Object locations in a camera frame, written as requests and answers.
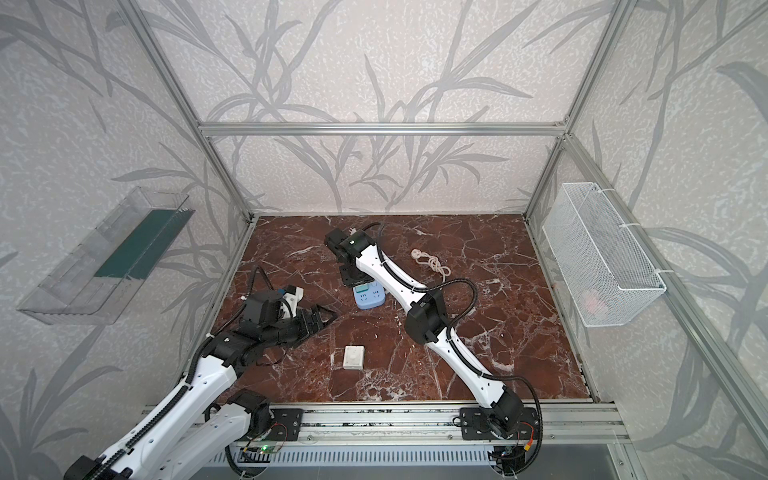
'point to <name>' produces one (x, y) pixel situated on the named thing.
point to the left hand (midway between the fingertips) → (332, 313)
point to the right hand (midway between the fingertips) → (359, 273)
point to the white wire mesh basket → (607, 275)
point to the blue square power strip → (369, 295)
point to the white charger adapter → (354, 357)
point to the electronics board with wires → (274, 446)
